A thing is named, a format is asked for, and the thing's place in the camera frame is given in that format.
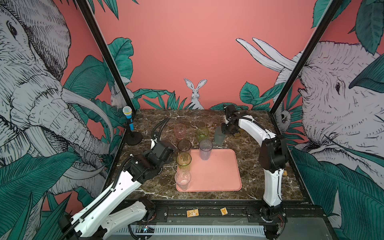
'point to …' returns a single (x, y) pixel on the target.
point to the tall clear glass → (182, 178)
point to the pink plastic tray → (221, 173)
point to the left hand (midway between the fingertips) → (161, 149)
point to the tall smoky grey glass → (184, 146)
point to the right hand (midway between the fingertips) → (223, 129)
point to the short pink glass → (179, 131)
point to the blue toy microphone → (127, 111)
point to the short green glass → (202, 133)
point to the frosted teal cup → (219, 136)
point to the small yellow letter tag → (224, 211)
